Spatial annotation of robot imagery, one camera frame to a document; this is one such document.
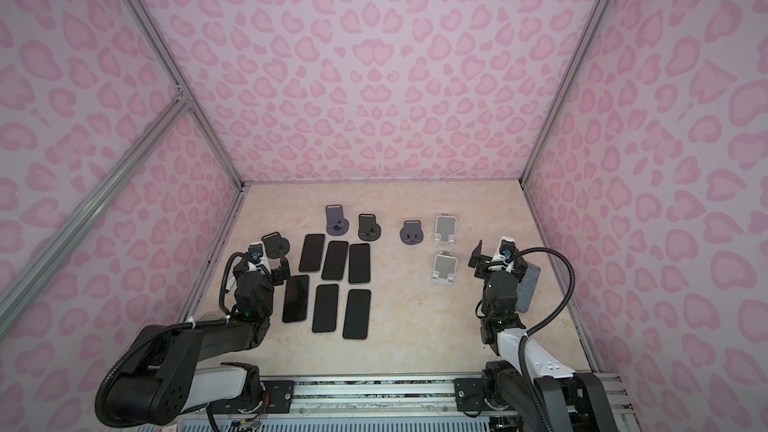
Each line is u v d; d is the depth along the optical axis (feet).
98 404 1.31
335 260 3.24
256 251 2.41
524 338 1.83
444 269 3.02
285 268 2.70
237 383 2.03
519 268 2.42
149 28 2.57
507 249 2.26
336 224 3.39
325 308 2.89
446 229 3.31
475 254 2.52
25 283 1.70
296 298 3.14
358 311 2.82
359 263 3.21
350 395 2.46
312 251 3.30
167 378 1.42
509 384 2.00
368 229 3.32
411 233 3.31
